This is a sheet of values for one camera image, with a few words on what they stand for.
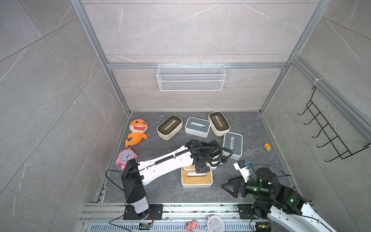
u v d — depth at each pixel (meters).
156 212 0.73
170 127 1.03
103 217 0.73
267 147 0.96
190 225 0.67
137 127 1.00
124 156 0.91
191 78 1.01
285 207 0.49
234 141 1.00
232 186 0.59
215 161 0.58
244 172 0.62
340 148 0.61
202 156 0.49
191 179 0.80
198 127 1.06
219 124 1.04
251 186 0.60
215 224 0.69
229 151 0.54
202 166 0.64
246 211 0.74
